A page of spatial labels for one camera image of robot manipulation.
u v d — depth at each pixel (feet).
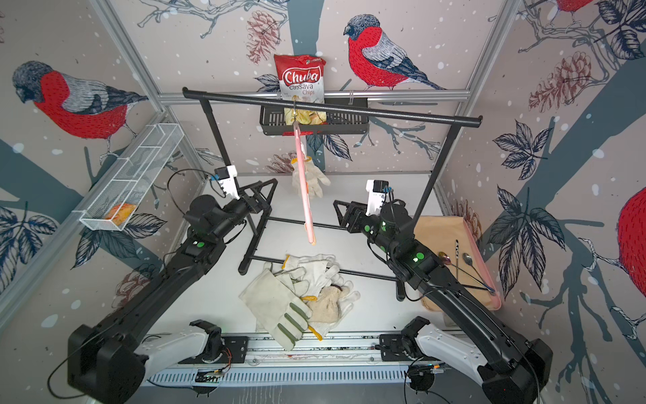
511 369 1.23
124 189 2.47
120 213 2.15
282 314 2.60
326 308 2.55
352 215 1.94
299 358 2.39
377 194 1.94
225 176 2.04
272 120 3.11
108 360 1.24
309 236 1.60
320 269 2.86
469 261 3.03
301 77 2.67
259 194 2.03
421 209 2.24
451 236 3.42
